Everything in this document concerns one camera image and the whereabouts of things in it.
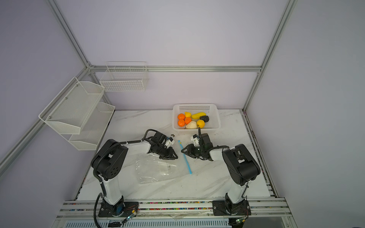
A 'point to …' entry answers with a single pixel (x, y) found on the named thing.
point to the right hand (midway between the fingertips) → (182, 151)
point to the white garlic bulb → (192, 125)
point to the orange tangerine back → (181, 116)
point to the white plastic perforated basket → (211, 110)
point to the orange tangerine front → (181, 122)
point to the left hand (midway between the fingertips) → (175, 158)
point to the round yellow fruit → (200, 123)
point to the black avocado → (206, 118)
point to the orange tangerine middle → (187, 120)
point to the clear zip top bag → (150, 168)
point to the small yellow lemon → (187, 114)
